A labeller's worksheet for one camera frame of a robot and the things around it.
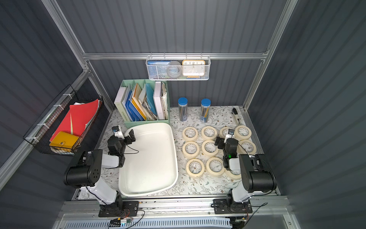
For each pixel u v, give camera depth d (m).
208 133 1.05
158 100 0.94
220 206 0.74
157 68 0.84
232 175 0.82
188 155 0.90
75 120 0.75
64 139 0.64
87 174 0.47
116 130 0.80
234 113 1.12
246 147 0.95
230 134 0.81
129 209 0.73
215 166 0.88
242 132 1.05
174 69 0.87
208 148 0.96
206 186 0.81
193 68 0.88
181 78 0.91
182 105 0.99
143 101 0.95
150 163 0.89
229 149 0.71
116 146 0.73
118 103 0.89
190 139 0.99
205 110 1.01
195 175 0.83
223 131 1.02
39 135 0.61
